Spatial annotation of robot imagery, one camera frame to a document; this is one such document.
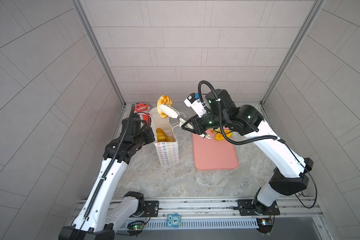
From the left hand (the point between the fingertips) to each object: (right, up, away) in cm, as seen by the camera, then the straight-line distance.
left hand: (157, 131), depth 72 cm
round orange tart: (+4, -6, +13) cm, 15 cm away
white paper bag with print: (+5, -10, 0) cm, 11 cm away
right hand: (+13, +3, -14) cm, 19 cm away
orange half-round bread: (+35, -6, +22) cm, 42 cm away
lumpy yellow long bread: (0, -5, +12) cm, 13 cm away
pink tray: (+28, -16, +18) cm, 37 cm away
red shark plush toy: (-17, +12, +30) cm, 37 cm away
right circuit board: (+51, -43, -4) cm, 67 cm away
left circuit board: (-8, -41, -7) cm, 42 cm away
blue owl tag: (+8, -40, -5) cm, 41 cm away
